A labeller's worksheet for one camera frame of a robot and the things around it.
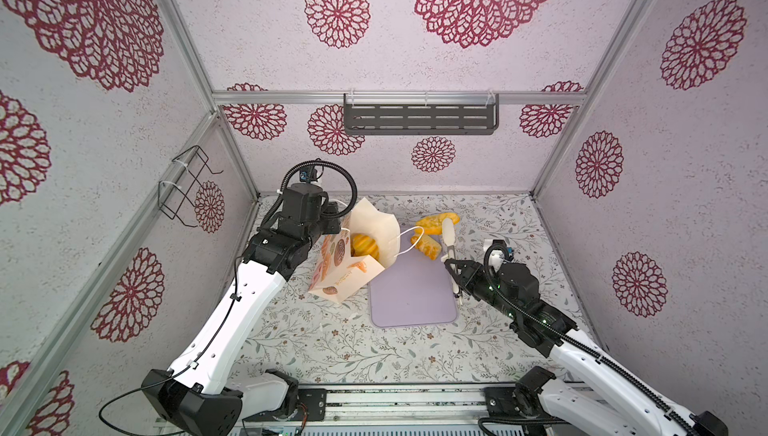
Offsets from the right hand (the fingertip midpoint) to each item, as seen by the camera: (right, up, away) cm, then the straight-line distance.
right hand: (446, 260), depth 72 cm
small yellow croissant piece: (-21, +3, +13) cm, 25 cm away
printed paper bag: (-28, -5, +9) cm, 30 cm away
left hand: (-29, +12, +1) cm, 31 cm away
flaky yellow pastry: (0, +1, +27) cm, 27 cm away
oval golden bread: (-2, +9, +9) cm, 13 cm away
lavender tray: (-6, -12, +20) cm, 24 cm away
